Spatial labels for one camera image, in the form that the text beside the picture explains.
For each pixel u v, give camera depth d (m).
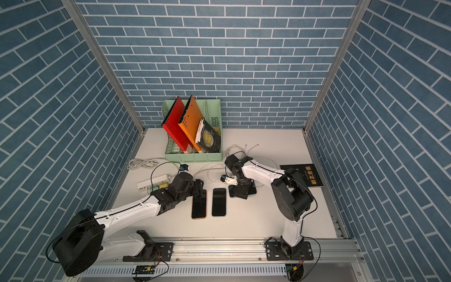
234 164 0.69
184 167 0.77
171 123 0.85
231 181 0.84
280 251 0.66
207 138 0.96
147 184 0.90
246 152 1.11
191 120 0.92
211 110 1.05
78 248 0.41
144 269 0.72
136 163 0.99
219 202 0.88
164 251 0.73
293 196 0.49
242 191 0.80
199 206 0.85
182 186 0.65
